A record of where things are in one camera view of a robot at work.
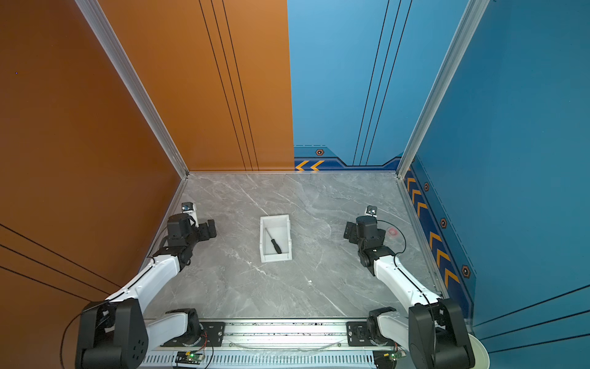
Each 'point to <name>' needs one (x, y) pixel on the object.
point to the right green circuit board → (395, 355)
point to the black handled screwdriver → (275, 245)
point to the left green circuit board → (189, 357)
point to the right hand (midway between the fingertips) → (362, 226)
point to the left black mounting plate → (211, 336)
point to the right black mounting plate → (358, 335)
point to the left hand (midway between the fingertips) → (203, 219)
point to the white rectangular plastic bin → (276, 227)
